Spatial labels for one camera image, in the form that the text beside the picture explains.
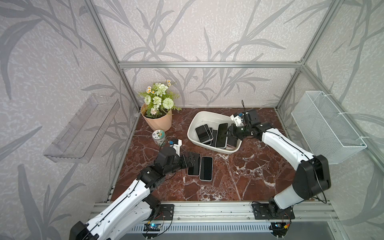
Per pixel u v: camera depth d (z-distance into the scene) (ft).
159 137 3.07
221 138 2.71
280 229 2.34
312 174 1.40
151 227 2.32
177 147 2.27
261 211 2.39
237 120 2.58
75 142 2.12
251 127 2.16
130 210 1.55
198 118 3.51
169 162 1.95
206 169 2.84
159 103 2.76
